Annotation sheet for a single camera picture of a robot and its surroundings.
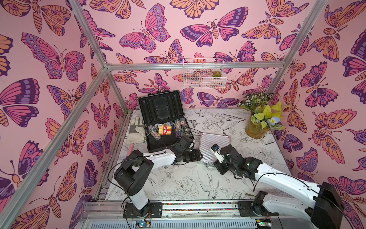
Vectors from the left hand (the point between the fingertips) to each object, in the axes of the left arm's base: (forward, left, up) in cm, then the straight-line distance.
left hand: (202, 157), depth 88 cm
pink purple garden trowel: (+6, +48, -3) cm, 48 cm away
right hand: (-4, -8, +5) cm, 10 cm away
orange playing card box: (+20, +24, +1) cm, 31 cm away
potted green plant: (+20, -39, +17) cm, 47 cm away
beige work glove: (+23, +47, -4) cm, 52 cm away
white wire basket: (+53, -3, +21) cm, 57 cm away
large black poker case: (+29, +27, 0) cm, 40 cm away
